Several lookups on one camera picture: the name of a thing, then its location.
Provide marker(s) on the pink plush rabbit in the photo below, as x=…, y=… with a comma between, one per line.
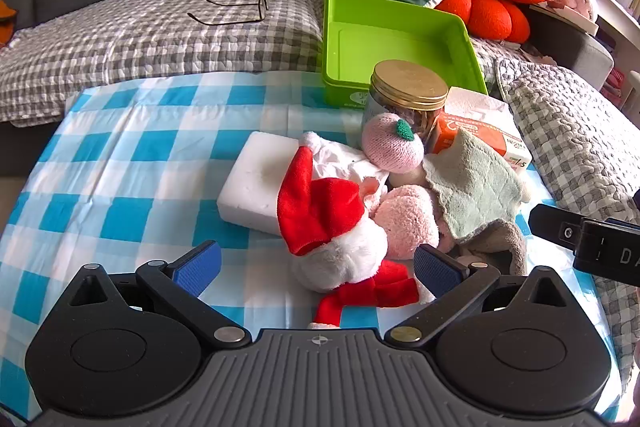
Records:
x=575, y=2

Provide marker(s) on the white foam block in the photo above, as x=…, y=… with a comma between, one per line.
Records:
x=255, y=182

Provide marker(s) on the grey patterned quilt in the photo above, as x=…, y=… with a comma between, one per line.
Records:
x=575, y=132

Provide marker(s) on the santa hat plush toy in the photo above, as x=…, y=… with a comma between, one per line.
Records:
x=340, y=252

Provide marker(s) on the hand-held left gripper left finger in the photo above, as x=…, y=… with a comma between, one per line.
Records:
x=197, y=266

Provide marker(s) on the green plastic box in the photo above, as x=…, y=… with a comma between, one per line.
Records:
x=400, y=42

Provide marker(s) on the green and grey cloth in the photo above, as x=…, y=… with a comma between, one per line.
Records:
x=475, y=192

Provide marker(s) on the pink plush toy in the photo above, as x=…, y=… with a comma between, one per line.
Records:
x=407, y=222

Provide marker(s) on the orange tissue pack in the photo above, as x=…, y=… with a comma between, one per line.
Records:
x=475, y=112

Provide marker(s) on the glass jar with gold lid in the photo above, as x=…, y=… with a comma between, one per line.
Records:
x=407, y=82

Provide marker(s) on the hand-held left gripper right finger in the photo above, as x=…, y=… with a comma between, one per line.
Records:
x=436, y=269

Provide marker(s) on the pink knitted peach ball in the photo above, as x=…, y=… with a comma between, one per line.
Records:
x=387, y=147

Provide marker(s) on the grey checked quilt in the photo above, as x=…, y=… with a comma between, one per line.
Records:
x=125, y=47

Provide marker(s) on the blue checked tablecloth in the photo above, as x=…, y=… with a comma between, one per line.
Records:
x=125, y=157

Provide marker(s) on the flat book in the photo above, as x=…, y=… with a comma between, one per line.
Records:
x=570, y=22

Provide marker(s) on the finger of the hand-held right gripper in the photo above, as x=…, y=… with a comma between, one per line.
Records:
x=555, y=227

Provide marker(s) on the eyeglasses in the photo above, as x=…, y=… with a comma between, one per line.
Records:
x=263, y=2

